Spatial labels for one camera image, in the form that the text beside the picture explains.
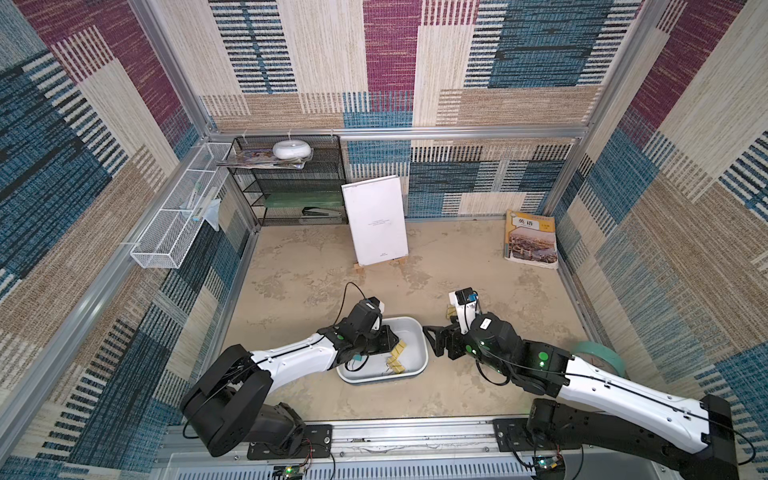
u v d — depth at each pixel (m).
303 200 1.07
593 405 0.49
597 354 0.76
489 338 0.52
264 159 0.90
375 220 0.92
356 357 0.66
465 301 0.63
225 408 0.42
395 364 0.82
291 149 0.87
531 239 1.12
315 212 1.09
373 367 0.82
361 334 0.69
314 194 1.06
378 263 1.00
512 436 0.73
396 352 0.85
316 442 0.73
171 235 0.93
